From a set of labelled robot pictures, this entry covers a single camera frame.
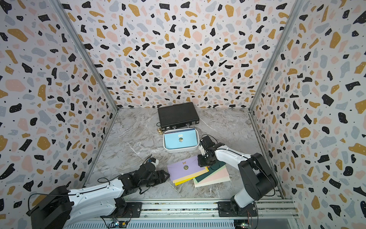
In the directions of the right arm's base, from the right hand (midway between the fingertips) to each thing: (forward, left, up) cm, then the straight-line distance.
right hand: (200, 163), depth 90 cm
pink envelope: (-5, -14, -4) cm, 15 cm away
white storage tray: (+9, +11, +2) cm, 14 cm away
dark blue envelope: (+22, +13, +5) cm, 26 cm away
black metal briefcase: (+39, +20, +2) cm, 43 cm away
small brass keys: (+25, +30, +1) cm, 39 cm away
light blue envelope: (+16, +13, +3) cm, 21 cm away
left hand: (-10, +18, +3) cm, 20 cm away
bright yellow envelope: (-12, +13, 0) cm, 18 cm away
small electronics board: (-32, +41, -1) cm, 52 cm away
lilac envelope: (-3, +10, -1) cm, 11 cm away
